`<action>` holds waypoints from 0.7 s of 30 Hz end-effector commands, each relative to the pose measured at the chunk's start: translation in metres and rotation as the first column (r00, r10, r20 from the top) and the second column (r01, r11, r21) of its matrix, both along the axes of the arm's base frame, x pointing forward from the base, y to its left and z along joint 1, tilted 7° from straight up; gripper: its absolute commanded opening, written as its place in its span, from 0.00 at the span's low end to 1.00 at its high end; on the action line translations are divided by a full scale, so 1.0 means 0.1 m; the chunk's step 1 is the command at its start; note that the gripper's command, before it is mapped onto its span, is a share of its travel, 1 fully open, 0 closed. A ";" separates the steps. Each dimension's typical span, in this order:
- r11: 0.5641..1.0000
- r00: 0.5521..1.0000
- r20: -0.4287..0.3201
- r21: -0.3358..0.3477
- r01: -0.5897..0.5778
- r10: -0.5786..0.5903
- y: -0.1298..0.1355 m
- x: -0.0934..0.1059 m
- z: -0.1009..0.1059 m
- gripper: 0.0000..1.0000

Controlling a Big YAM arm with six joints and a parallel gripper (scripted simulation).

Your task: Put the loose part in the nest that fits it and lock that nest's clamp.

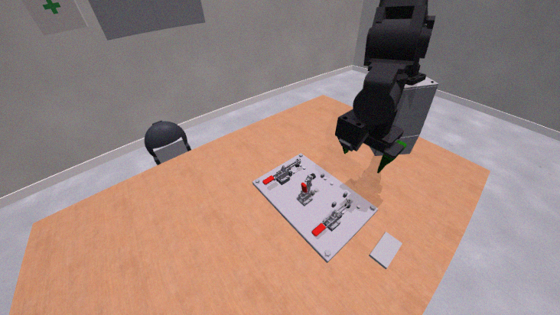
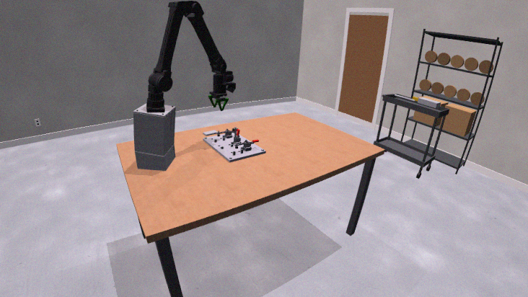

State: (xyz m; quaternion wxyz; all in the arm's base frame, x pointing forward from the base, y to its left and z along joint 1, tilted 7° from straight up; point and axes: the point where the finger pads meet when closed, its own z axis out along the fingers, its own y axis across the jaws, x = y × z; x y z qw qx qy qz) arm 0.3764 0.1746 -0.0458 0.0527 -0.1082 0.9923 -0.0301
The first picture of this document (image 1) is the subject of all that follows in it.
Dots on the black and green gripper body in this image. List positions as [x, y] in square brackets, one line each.
[387, 145]

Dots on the black toggle clamp with red handle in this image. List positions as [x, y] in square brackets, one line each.
[331, 225]

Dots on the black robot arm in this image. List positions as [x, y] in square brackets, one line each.
[397, 40]

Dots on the white fixture plate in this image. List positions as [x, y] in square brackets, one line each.
[304, 219]

